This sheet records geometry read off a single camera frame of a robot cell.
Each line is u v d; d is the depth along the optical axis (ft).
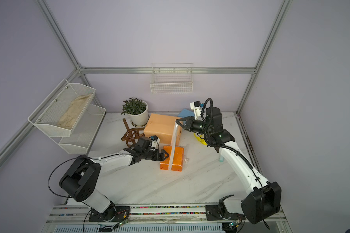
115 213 2.39
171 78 3.50
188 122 2.13
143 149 2.38
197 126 2.02
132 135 3.50
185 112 3.77
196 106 2.13
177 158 2.70
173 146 2.49
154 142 2.69
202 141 3.35
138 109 3.31
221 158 3.05
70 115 2.56
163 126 3.11
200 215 2.45
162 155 2.64
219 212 2.18
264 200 1.28
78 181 1.48
